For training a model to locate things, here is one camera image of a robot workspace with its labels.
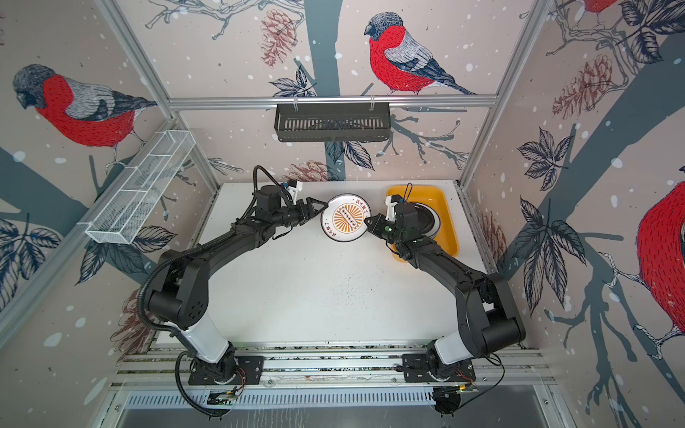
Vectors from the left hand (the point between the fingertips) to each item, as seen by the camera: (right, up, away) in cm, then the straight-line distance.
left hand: (323, 208), depth 84 cm
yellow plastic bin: (+45, +5, +26) cm, 52 cm away
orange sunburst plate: (+6, -4, +6) cm, 9 cm away
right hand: (+13, -5, +3) cm, 14 cm away
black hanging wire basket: (+3, +34, +21) cm, 40 cm away
